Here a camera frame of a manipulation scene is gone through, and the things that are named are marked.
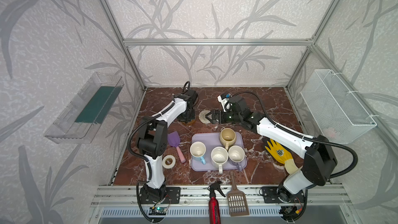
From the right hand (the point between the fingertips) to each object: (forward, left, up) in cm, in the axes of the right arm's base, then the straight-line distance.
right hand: (211, 111), depth 80 cm
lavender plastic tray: (-6, 0, -22) cm, 23 cm away
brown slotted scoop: (-37, -12, -20) cm, 44 cm away
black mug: (+1, +11, -4) cm, 12 cm away
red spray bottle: (-41, -1, -16) cm, 44 cm away
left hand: (+6, +14, -13) cm, 20 cm away
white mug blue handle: (-14, +8, -18) cm, 24 cm away
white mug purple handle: (-16, -14, -20) cm, 29 cm away
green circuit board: (-41, +25, -22) cm, 53 cm away
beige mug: (-6, -9, -19) cm, 22 cm away
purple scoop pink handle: (-7, +23, -21) cm, 31 cm away
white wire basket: (-13, -51, +13) cm, 54 cm away
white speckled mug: (-17, -4, -20) cm, 26 cm away
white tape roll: (-20, +21, -20) cm, 36 cm away
